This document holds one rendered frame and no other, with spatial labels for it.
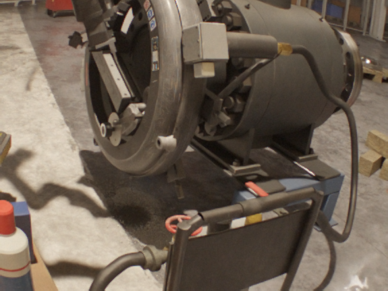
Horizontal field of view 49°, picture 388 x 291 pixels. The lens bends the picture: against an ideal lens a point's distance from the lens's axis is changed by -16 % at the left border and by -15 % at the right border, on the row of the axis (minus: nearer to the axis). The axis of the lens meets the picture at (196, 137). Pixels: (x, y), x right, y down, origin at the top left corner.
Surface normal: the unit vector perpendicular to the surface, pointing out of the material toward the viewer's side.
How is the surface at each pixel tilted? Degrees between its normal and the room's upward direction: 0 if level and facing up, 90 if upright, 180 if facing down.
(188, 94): 89
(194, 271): 90
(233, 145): 90
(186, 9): 51
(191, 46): 90
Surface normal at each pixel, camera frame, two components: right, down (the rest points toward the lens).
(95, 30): 0.17, 0.19
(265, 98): 0.51, 0.51
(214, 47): 0.55, 0.00
